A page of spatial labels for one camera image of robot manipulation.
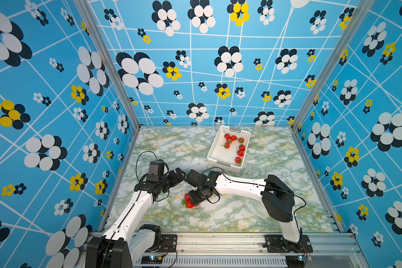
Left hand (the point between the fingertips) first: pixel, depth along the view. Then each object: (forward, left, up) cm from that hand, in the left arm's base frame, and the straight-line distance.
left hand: (181, 175), depth 84 cm
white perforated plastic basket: (+25, -27, -10) cm, 38 cm away
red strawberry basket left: (+25, -26, -7) cm, 37 cm away
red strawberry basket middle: (+24, -35, -7) cm, 43 cm away
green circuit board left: (-34, +11, -13) cm, 38 cm away
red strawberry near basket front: (+14, -31, -7) cm, 35 cm away
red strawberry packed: (-11, -3, -9) cm, 15 cm away
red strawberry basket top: (+30, -36, -7) cm, 47 cm away
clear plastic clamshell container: (-6, +3, -11) cm, 13 cm away
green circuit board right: (-34, -50, -10) cm, 62 cm away
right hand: (-9, -7, -7) cm, 13 cm away
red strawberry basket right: (+20, -34, -7) cm, 40 cm away
